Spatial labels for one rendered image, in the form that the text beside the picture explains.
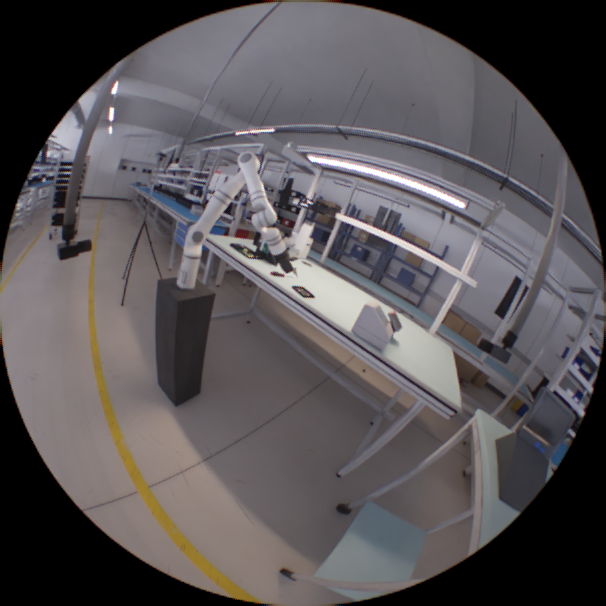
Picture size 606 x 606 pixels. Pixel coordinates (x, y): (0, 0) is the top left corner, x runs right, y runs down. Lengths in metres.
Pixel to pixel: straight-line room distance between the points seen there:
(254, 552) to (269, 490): 0.43
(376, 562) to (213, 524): 0.83
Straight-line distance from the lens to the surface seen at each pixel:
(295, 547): 1.44
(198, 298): 1.09
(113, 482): 1.46
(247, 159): 1.03
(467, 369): 4.52
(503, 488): 0.64
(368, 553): 1.28
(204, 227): 1.02
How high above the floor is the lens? 1.36
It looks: 21 degrees down
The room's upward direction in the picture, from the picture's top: 23 degrees clockwise
